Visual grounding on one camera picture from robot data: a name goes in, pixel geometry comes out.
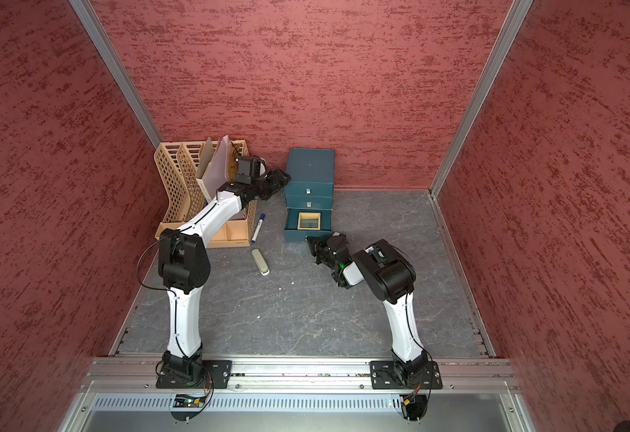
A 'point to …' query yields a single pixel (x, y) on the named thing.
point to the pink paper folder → (217, 172)
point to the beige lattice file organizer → (188, 175)
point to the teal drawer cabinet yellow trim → (309, 195)
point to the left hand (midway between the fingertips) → (285, 185)
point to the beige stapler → (260, 262)
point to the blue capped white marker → (258, 228)
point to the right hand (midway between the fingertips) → (305, 239)
